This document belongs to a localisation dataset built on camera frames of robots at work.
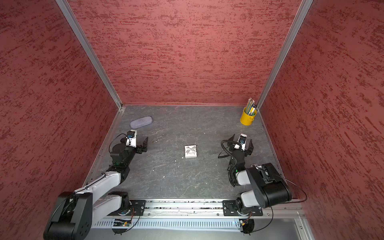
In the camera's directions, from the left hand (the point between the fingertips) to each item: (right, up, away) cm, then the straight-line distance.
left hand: (139, 138), depth 87 cm
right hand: (+61, 0, 0) cm, 61 cm away
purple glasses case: (-6, +10, +20) cm, 23 cm away
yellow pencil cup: (+70, +12, +17) cm, 73 cm away
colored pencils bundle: (+73, +19, +16) cm, 77 cm away
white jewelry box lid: (+31, -9, +5) cm, 32 cm away
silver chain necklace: (+8, -2, +13) cm, 16 cm away
